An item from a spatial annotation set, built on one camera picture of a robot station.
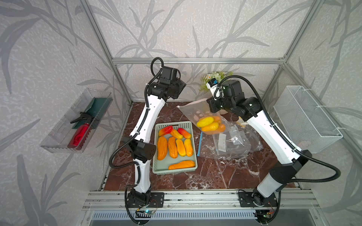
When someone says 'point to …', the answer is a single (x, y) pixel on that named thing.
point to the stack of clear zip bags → (236, 141)
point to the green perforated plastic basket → (175, 151)
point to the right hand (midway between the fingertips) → (207, 99)
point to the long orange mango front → (182, 164)
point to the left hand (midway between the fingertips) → (185, 84)
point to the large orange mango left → (162, 148)
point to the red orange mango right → (185, 134)
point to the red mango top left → (165, 130)
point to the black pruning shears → (87, 117)
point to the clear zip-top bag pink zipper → (198, 109)
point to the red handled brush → (81, 133)
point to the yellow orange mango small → (176, 134)
